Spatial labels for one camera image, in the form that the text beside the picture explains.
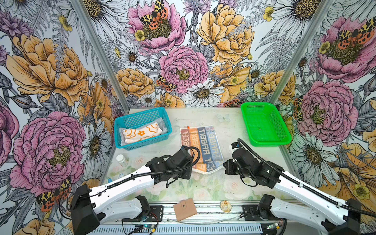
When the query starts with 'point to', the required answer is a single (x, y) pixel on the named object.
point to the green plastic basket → (265, 126)
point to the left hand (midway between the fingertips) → (187, 174)
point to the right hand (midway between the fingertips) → (225, 169)
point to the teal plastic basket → (137, 119)
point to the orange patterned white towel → (144, 132)
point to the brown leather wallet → (184, 209)
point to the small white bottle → (121, 159)
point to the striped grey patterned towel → (204, 138)
